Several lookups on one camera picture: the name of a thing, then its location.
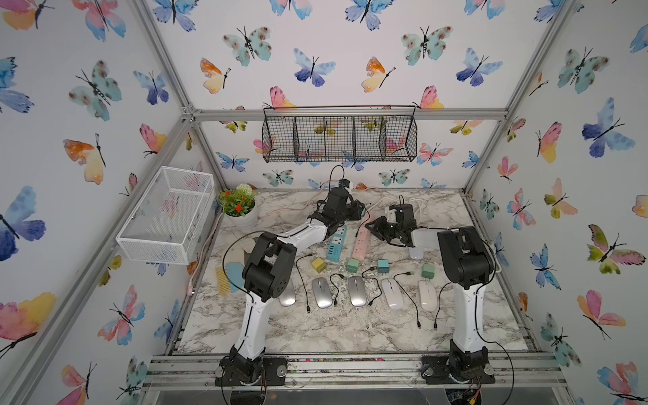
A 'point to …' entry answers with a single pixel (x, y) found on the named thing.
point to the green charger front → (353, 265)
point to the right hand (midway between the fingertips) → (369, 224)
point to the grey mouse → (322, 292)
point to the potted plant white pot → (240, 206)
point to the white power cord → (422, 212)
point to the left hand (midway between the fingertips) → (365, 203)
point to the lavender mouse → (416, 252)
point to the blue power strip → (336, 244)
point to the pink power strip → (360, 247)
